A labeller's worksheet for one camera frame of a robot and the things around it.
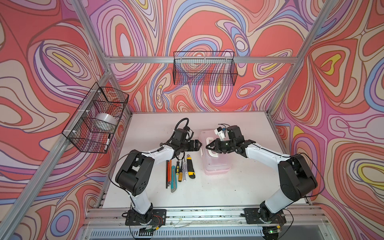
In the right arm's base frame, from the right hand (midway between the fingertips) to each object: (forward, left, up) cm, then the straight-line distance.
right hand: (208, 150), depth 85 cm
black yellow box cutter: (-10, +10, -10) cm, 17 cm away
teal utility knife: (-13, +20, -10) cm, 26 cm away
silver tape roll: (+7, +51, +21) cm, 56 cm away
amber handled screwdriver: (-12, +17, -10) cm, 23 cm away
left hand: (+7, +5, -3) cm, 9 cm away
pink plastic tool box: (-8, -3, 0) cm, 8 cm away
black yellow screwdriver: (-8, +18, -10) cm, 22 cm away
